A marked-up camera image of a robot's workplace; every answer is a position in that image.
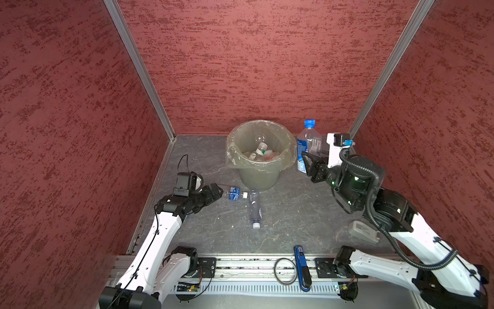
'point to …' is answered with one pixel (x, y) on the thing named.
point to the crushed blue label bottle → (235, 194)
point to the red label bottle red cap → (270, 156)
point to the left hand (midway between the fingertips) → (215, 200)
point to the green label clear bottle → (262, 147)
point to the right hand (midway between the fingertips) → (306, 157)
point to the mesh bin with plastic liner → (242, 140)
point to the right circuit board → (348, 290)
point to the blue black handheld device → (304, 274)
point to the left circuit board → (188, 286)
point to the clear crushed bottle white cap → (255, 210)
